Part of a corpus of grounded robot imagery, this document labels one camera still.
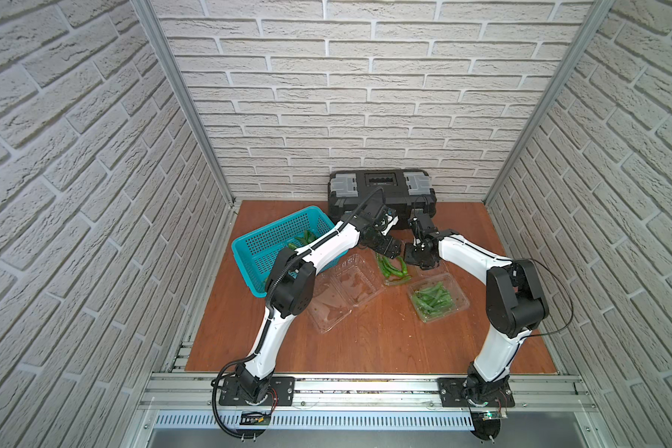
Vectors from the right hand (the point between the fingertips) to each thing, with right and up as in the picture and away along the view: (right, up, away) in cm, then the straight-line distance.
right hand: (413, 258), depth 96 cm
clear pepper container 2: (-7, -5, +1) cm, 8 cm away
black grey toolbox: (-2, +24, +3) cm, 24 cm away
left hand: (-7, +5, -4) cm, 10 cm away
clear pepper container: (+6, -12, -7) cm, 15 cm away
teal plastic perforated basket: (-27, +3, -33) cm, 43 cm away
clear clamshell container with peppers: (-27, -10, -4) cm, 29 cm away
